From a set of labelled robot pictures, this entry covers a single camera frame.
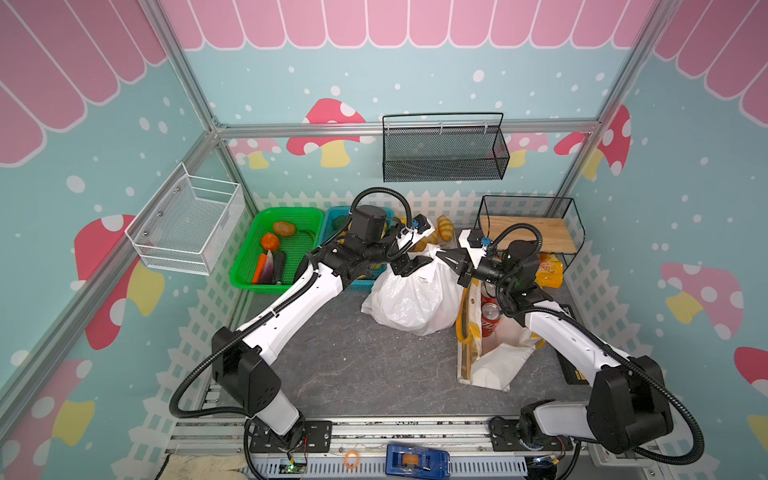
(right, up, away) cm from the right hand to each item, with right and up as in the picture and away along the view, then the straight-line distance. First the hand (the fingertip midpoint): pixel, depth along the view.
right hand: (439, 252), depth 74 cm
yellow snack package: (+41, -6, +25) cm, 49 cm away
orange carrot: (-59, -5, +31) cm, 67 cm away
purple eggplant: (-54, -7, +28) cm, 61 cm away
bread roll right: (+10, +10, +43) cm, 45 cm away
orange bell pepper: (-57, +5, +35) cm, 67 cm away
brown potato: (-54, +10, +41) cm, 68 cm away
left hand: (-4, 0, 0) cm, 4 cm away
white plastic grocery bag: (-3, -13, +3) cm, 13 cm away
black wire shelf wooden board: (+46, +9, +27) cm, 54 cm away
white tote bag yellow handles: (+15, -29, +5) cm, 33 cm away
